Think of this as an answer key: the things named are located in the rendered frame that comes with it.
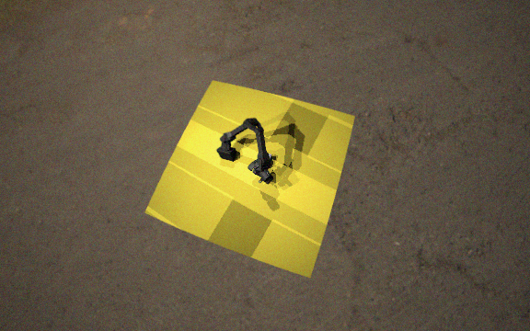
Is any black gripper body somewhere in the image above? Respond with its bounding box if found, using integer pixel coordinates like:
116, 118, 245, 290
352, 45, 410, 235
248, 162, 273, 185

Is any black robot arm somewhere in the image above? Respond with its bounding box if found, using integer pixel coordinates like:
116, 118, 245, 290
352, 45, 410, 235
220, 119, 271, 182

